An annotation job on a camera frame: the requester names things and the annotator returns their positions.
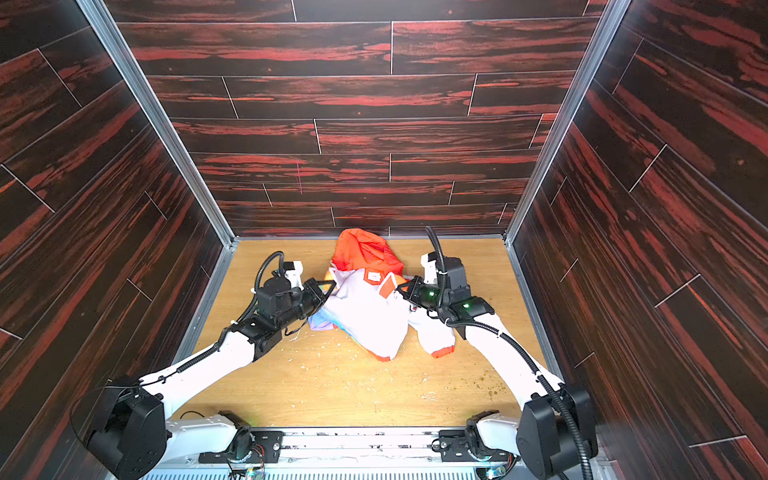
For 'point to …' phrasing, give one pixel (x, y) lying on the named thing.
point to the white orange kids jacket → (365, 301)
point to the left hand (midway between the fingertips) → (340, 283)
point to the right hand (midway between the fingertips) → (402, 284)
